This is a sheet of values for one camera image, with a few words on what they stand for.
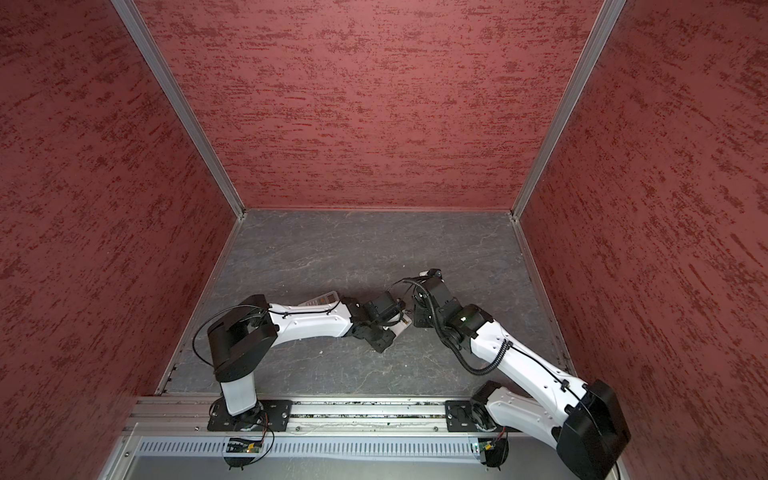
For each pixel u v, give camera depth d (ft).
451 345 1.77
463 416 2.43
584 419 1.28
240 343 1.53
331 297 3.11
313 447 2.54
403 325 2.92
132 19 2.34
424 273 3.25
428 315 2.24
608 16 2.34
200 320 3.14
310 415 2.49
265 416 2.39
